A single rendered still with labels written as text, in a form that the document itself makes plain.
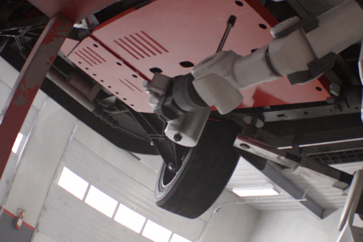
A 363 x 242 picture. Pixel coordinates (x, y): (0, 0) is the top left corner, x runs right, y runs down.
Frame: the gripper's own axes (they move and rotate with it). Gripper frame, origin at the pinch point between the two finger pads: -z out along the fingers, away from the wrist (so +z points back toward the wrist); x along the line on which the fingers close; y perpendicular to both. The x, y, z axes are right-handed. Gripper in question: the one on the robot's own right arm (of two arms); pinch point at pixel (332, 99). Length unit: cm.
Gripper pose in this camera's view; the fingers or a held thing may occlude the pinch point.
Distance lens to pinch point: 206.7
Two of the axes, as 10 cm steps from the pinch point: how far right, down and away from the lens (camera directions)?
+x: -3.6, 8.4, -4.0
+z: 6.3, -1.0, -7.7
